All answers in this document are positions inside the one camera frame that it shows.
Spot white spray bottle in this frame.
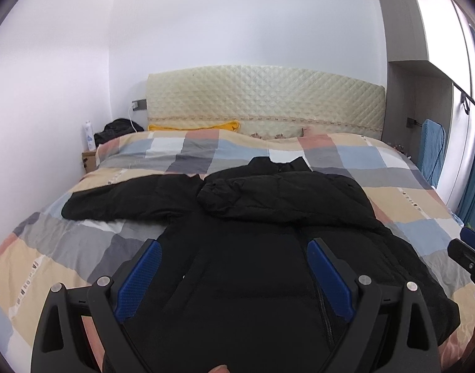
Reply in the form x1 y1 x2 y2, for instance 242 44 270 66
84 121 96 151

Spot black cabinet door handle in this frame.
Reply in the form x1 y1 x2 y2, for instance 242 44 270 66
460 93 470 115

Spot yellow cloth at headboard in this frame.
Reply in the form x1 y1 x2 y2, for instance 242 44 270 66
147 120 241 132

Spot wooden nightstand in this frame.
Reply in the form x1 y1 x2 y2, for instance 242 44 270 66
81 150 97 173

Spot black clothes on nightstand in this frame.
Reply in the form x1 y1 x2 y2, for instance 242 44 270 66
93 118 144 147

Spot plaid patchwork duvet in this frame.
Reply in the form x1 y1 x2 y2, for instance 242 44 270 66
0 130 475 372

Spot grey wall socket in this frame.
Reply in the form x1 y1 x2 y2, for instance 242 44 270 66
132 99 147 111

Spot white charging cable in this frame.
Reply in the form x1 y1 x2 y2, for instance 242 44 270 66
127 102 146 132

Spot black puffer jacket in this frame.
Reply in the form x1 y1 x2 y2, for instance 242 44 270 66
62 158 460 372

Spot floral pillow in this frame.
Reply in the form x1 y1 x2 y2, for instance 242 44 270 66
239 123 320 141

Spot blue towel on shelf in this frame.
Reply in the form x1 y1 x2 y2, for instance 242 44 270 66
417 119 447 188

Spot grey wardrobe cabinet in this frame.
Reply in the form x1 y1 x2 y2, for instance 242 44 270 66
379 0 475 211

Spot cream quilted headboard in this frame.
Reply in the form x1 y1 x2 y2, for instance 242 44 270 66
145 65 386 138

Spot person's left hand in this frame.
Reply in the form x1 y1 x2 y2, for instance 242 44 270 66
209 365 230 373

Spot black charger on shelf wall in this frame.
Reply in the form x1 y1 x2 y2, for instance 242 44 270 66
406 117 422 129

